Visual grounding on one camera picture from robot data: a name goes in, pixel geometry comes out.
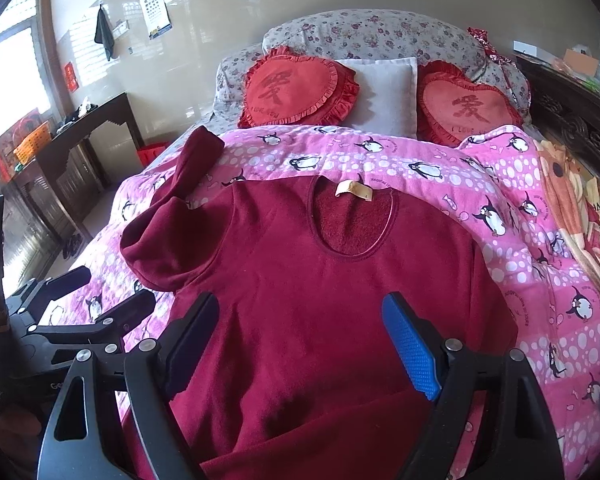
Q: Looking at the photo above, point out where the dark red fleece shirt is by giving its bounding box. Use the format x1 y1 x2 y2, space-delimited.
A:
121 129 517 479

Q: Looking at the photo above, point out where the floral bolster pillow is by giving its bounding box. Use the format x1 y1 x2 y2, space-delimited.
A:
208 9 531 132

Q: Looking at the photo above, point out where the right red heart cushion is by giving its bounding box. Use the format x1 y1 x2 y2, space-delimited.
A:
416 61 522 148

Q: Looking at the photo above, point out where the dark wooden side table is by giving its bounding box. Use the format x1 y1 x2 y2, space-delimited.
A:
12 92 145 243

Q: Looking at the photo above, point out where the red heart cushion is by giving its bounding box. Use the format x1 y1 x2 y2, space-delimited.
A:
416 61 522 148
237 46 360 128

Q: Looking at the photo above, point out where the dark carved wooden headboard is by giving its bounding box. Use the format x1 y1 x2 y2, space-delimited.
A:
516 54 600 177

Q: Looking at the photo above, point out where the orange plastic crate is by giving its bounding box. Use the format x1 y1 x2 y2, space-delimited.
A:
14 122 52 166

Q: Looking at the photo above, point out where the left red heart cushion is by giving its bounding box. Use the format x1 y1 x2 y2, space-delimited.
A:
237 46 360 128

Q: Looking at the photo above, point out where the dark cloth on hook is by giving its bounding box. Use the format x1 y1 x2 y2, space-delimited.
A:
94 6 114 61

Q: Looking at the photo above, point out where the eye chart wall poster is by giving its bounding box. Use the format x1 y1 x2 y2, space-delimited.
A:
140 0 172 40

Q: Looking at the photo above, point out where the white square pillow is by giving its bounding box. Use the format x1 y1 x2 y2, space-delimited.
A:
339 58 417 139

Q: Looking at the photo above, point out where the orange cartoon blanket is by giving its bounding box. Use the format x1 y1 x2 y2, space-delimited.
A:
535 140 600 292

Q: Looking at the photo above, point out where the red gift bag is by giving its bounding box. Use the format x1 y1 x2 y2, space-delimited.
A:
136 142 169 168

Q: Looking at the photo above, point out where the pink penguin print quilt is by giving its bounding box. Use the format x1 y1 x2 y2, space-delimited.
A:
40 123 600 480

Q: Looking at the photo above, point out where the red wall sticker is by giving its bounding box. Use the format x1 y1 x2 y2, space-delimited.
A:
64 62 80 93

